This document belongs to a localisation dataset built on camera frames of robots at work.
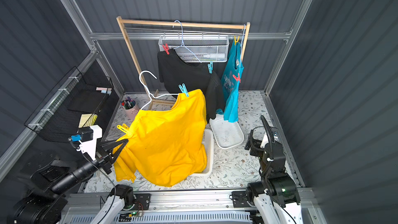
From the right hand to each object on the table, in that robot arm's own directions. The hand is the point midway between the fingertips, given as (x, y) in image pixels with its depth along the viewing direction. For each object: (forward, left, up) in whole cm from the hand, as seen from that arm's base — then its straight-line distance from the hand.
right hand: (263, 137), depth 68 cm
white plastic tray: (+15, +12, -24) cm, 31 cm away
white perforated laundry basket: (+8, +24, -18) cm, 32 cm away
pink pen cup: (+27, +73, -13) cm, 79 cm away
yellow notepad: (+2, +75, +10) cm, 76 cm away
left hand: (-11, +52, +16) cm, 56 cm away
